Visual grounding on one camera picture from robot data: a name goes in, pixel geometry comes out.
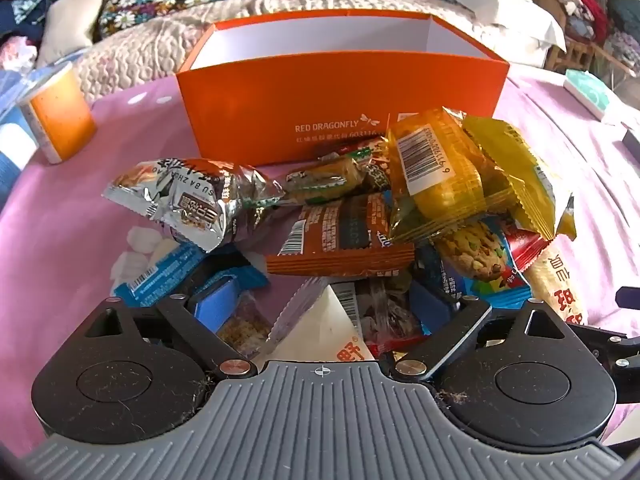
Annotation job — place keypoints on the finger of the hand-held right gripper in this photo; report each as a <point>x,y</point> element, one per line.
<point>615,347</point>
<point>630,299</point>

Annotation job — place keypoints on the teal and white box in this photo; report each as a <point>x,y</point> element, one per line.
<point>590,92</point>

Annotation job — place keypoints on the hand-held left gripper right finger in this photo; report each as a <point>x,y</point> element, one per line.
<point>430,310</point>

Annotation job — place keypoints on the silver foil snack packet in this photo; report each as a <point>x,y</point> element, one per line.
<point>200,200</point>

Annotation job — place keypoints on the orange brown snack packet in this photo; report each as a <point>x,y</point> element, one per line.
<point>340,240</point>

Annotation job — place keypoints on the yellow clear cake packet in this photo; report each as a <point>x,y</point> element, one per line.
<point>440,185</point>

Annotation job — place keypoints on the beige cushion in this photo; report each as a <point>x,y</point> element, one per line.
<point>75,15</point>

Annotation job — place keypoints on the red and cream snack packet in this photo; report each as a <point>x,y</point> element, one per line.
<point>560,285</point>

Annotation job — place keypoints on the clear oat bar packet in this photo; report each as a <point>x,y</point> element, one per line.
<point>245,330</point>

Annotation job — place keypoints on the white paper box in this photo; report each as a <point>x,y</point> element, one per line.
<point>500,5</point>

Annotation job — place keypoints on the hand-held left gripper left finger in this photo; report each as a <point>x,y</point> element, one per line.
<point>215,307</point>

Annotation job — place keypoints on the blue snack packet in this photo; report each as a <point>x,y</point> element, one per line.
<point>165,270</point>

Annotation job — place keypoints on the green label biscuit packet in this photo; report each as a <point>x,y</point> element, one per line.
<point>325,177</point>

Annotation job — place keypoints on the floral pattern pillow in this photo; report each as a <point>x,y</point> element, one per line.
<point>145,10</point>

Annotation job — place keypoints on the blue cookie packet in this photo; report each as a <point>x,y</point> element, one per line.
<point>475,255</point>

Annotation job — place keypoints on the yellow snack packet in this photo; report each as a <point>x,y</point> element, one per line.
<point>525,170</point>

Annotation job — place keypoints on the white snack packet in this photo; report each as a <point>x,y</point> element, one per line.
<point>320,330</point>

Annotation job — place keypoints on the beige quilted sofa cover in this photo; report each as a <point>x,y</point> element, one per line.
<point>150,45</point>

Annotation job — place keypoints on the orange cylindrical canister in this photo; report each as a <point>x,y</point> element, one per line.
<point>62,110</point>

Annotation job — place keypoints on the orange cardboard box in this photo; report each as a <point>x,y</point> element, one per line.
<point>300,100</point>

